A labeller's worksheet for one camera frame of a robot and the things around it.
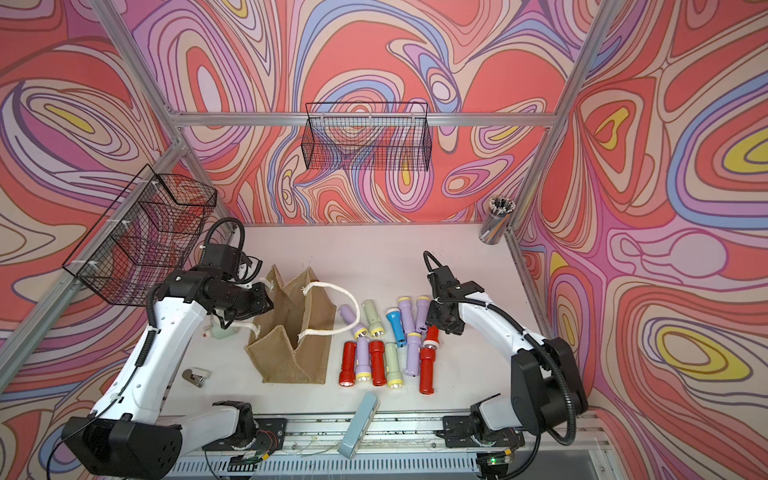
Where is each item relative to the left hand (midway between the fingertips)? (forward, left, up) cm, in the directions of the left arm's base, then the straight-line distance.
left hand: (274, 305), depth 75 cm
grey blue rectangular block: (-24, -22, -18) cm, 37 cm away
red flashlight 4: (-10, -40, -18) cm, 45 cm away
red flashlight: (-2, -42, -16) cm, 45 cm away
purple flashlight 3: (+7, -40, -16) cm, 44 cm away
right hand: (0, -45, -14) cm, 47 cm away
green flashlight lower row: (-10, -31, -17) cm, 37 cm away
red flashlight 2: (-12, -18, -17) cm, 28 cm away
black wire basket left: (+17, +35, +10) cm, 40 cm away
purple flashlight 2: (+9, -35, -16) cm, 39 cm away
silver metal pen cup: (+39, -68, -2) cm, 78 cm away
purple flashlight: (+7, -16, -18) cm, 25 cm away
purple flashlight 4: (-6, -22, -17) cm, 29 cm away
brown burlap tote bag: (-11, -7, +2) cm, 13 cm away
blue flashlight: (+6, -31, -16) cm, 35 cm away
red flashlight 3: (-5, -26, -16) cm, 31 cm away
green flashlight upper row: (+2, -26, -16) cm, 30 cm away
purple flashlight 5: (-6, -36, -17) cm, 41 cm away
